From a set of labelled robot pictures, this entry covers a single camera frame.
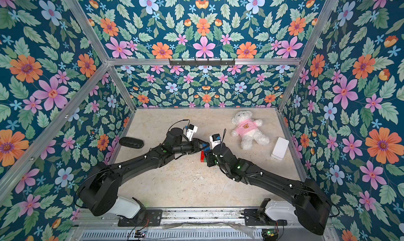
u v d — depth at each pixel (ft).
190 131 2.52
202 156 3.04
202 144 2.57
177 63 3.01
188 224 2.37
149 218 2.40
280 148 3.09
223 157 1.88
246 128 3.23
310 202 1.32
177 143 2.21
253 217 2.37
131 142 3.16
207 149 2.56
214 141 2.29
